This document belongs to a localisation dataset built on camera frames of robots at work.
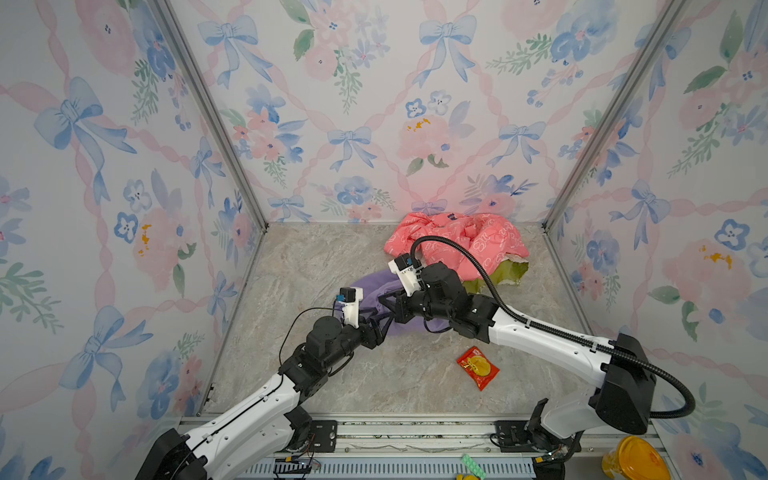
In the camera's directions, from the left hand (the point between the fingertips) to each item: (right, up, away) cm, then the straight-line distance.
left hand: (387, 311), depth 74 cm
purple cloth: (-5, +5, -5) cm, 9 cm away
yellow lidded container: (+52, -29, -11) cm, 61 cm away
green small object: (+20, -35, -5) cm, 40 cm away
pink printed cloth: (+32, +19, +18) cm, 42 cm away
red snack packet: (+25, -17, +9) cm, 32 cm away
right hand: (-2, +4, -2) cm, 5 cm away
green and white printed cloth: (+38, +8, +21) cm, 44 cm away
